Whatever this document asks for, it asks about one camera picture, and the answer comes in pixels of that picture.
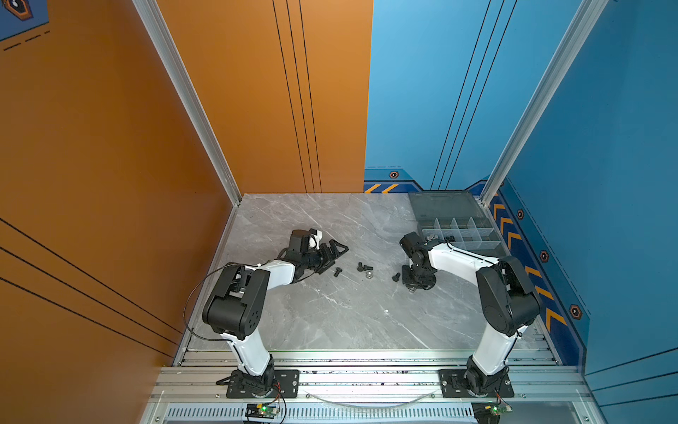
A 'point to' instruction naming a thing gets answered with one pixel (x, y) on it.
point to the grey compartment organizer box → (461, 217)
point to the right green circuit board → (488, 412)
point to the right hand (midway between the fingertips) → (407, 285)
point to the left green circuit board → (260, 411)
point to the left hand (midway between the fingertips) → (343, 252)
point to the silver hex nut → (369, 275)
